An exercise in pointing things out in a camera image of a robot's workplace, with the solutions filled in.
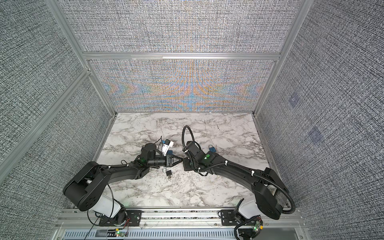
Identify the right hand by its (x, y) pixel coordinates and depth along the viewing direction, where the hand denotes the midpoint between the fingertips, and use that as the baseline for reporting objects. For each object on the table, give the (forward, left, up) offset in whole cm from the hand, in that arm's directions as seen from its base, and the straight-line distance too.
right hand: (185, 163), depth 82 cm
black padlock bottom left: (-2, +10, -9) cm, 14 cm away
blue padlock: (+14, -17, -9) cm, 24 cm away
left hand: (0, +2, +2) cm, 2 cm away
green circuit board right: (-28, -33, -8) cm, 45 cm away
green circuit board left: (-31, +30, -10) cm, 44 cm away
